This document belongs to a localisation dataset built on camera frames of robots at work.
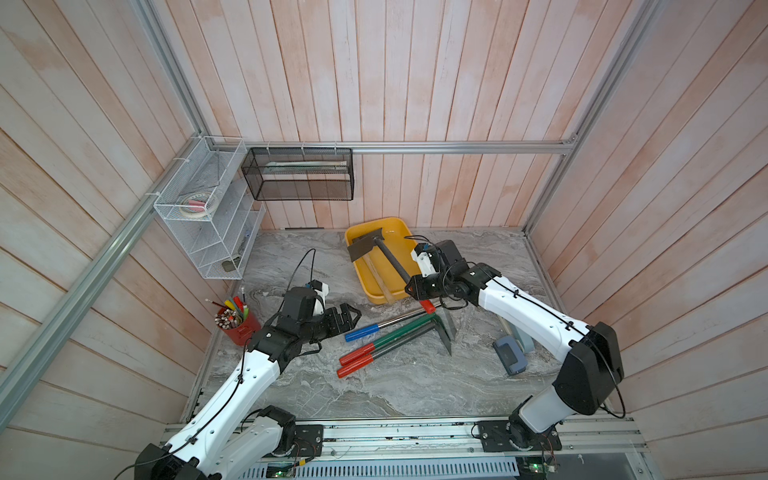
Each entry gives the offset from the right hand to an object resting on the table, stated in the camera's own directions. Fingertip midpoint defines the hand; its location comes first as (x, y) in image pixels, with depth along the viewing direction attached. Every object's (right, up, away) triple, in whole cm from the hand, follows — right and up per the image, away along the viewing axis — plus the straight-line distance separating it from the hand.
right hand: (407, 286), depth 84 cm
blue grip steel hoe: (-10, -14, +8) cm, 19 cm away
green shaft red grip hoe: (-11, -19, +4) cm, 22 cm away
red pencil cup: (-46, -9, -7) cm, 47 cm away
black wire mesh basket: (-35, +37, +18) cm, 55 cm away
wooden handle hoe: (-6, -2, +9) cm, 12 cm away
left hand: (-16, -9, -6) cm, 20 cm away
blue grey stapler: (+30, -20, 0) cm, 36 cm away
